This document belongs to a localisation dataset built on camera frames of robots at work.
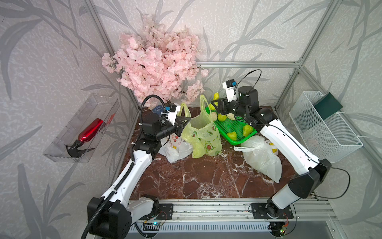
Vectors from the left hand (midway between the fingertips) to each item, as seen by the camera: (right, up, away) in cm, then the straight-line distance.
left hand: (190, 120), depth 70 cm
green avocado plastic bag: (+5, -7, +2) cm, 9 cm away
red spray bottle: (-43, -6, -8) cm, 44 cm away
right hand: (+11, +10, +1) cm, 15 cm away
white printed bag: (-11, -18, +23) cm, 31 cm away
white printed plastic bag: (+39, -19, +10) cm, 45 cm away
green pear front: (+26, -10, +27) cm, 39 cm away
